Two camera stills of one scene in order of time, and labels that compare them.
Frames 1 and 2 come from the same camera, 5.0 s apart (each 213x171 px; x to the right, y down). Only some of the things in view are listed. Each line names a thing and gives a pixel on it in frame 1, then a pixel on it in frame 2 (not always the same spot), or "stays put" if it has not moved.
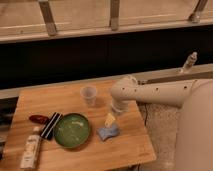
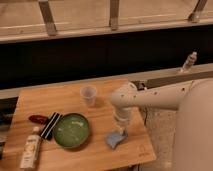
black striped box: x=51 y=125 stays put
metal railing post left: x=48 y=17 stays put
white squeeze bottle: x=29 y=159 stays put
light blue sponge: x=108 y=131 -> x=113 y=139
